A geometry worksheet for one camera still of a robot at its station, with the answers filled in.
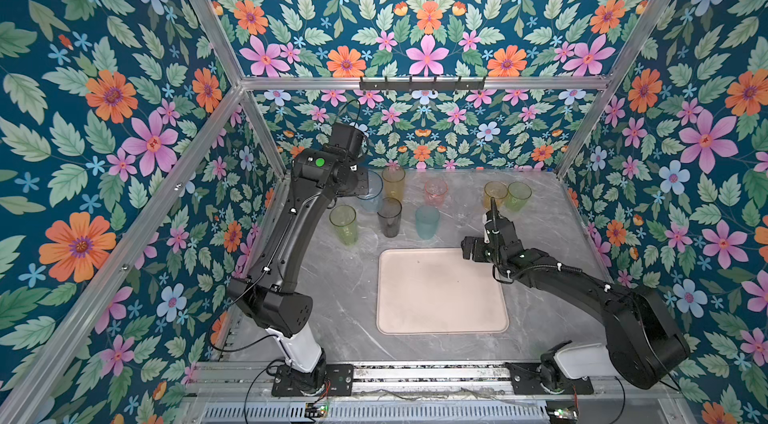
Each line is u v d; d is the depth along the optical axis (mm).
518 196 1049
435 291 932
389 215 909
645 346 421
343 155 545
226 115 866
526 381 730
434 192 1084
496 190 1059
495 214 784
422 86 932
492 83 1724
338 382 736
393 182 1020
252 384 720
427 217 924
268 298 416
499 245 682
